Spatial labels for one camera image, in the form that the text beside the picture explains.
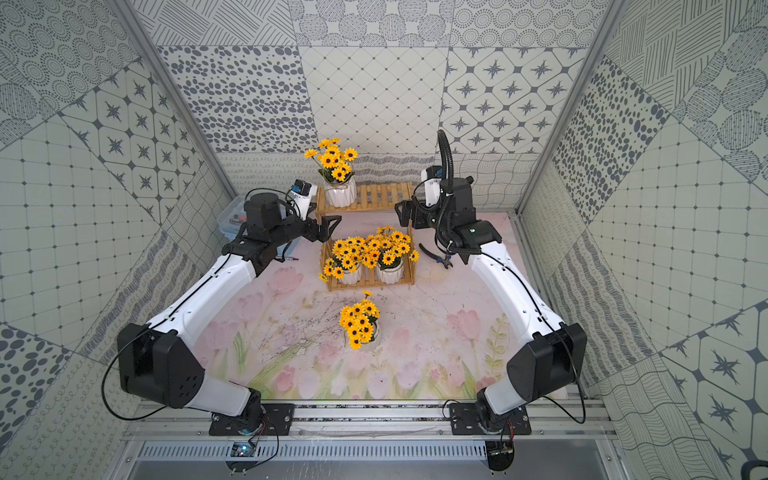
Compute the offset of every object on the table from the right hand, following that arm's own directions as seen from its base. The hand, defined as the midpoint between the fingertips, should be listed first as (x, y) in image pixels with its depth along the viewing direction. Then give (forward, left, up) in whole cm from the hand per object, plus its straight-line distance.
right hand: (411, 209), depth 78 cm
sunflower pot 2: (-6, +19, -15) cm, 25 cm away
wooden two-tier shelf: (+8, +12, -4) cm, 15 cm away
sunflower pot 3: (-3, +7, -15) cm, 17 cm away
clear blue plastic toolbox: (+18, +65, -22) cm, 70 cm away
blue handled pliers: (+7, -11, -31) cm, 34 cm away
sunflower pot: (-25, +13, -15) cm, 32 cm away
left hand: (-1, +20, 0) cm, 20 cm away
